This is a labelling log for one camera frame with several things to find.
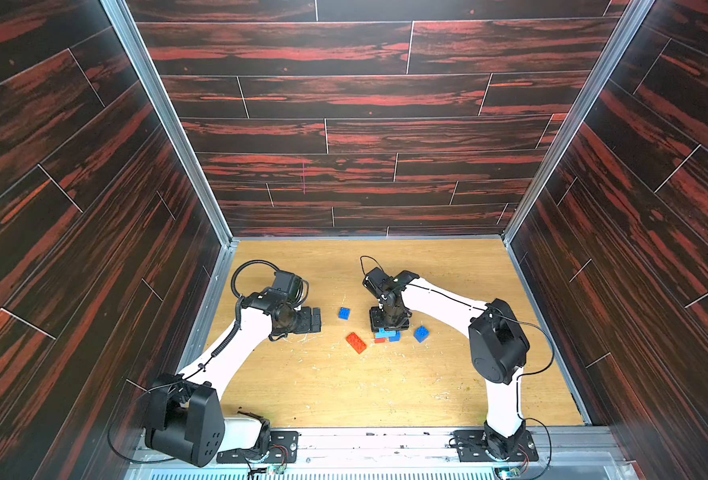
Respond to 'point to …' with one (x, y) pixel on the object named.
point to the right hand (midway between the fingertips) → (386, 325)
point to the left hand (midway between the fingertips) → (309, 324)
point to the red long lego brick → (355, 341)
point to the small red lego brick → (380, 340)
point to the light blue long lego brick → (382, 334)
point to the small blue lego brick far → (343, 313)
